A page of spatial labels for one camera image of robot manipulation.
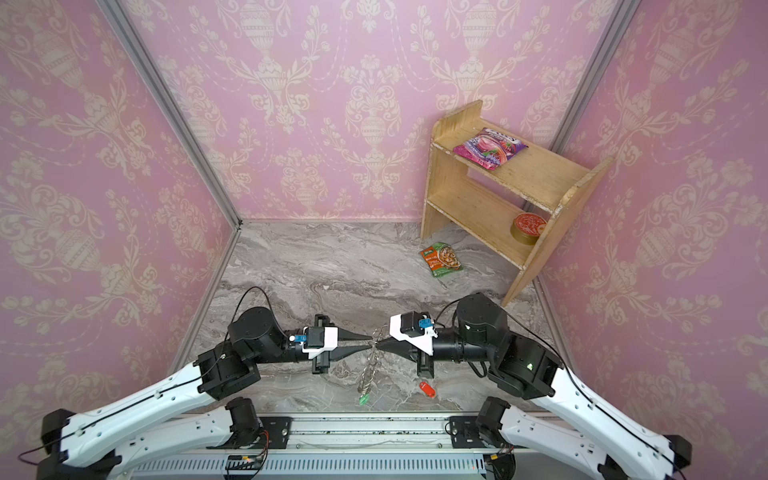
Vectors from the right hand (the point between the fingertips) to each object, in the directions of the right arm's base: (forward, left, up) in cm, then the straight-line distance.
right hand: (382, 341), depth 55 cm
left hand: (0, +3, 0) cm, 3 cm away
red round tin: (+36, -42, -9) cm, 56 cm away
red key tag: (0, -11, -34) cm, 36 cm away
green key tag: (-2, +6, -33) cm, 34 cm away
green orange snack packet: (+44, -21, -33) cm, 59 cm away
